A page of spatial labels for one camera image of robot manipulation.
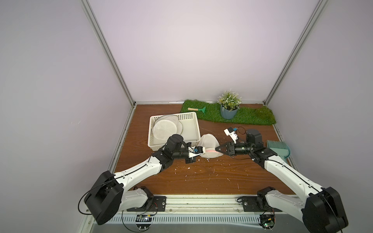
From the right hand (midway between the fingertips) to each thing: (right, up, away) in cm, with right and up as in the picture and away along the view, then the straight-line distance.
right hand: (217, 148), depth 72 cm
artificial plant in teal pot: (+13, +26, +25) cm, 39 cm away
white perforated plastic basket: (-13, +5, +28) cm, 32 cm away
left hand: (-7, -2, +3) cm, 8 cm away
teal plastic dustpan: (+46, -5, +21) cm, 51 cm away
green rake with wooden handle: (-4, +21, +39) cm, 44 cm away
